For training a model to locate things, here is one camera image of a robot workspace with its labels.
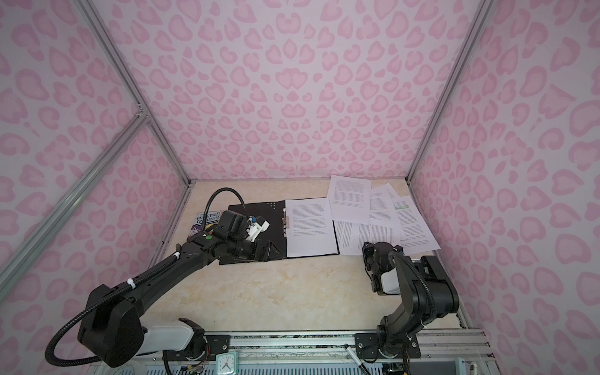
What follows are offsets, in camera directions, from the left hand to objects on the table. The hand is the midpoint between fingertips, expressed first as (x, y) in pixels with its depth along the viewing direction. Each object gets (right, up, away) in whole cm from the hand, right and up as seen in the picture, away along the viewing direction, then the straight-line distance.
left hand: (276, 253), depth 77 cm
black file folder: (-3, +11, 0) cm, 11 cm away
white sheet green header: (+56, +2, +21) cm, 60 cm away
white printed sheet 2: (+29, +2, +23) cm, 37 cm away
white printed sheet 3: (+45, +13, +30) cm, 55 cm away
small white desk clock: (-13, -31, -8) cm, 34 cm away
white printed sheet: (+12, +4, +24) cm, 27 cm away
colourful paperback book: (-31, +9, +25) cm, 41 cm away
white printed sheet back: (+31, +18, +36) cm, 51 cm away
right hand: (+33, +1, +17) cm, 37 cm away
